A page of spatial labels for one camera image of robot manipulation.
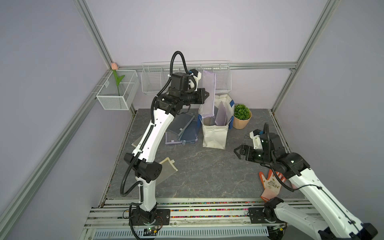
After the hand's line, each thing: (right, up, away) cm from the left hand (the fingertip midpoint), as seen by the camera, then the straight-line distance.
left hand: (210, 95), depth 69 cm
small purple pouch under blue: (-27, -26, +33) cm, 50 cm away
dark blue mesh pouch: (-12, -20, +38) cm, 45 cm away
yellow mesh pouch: (-24, -41, +21) cm, 52 cm away
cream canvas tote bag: (+5, -21, +21) cm, 30 cm away
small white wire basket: (-44, +1, +9) cm, 45 cm away
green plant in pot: (+25, -7, +33) cm, 42 cm away
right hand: (+15, -26, +4) cm, 31 cm away
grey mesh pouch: (-19, -12, +43) cm, 49 cm away
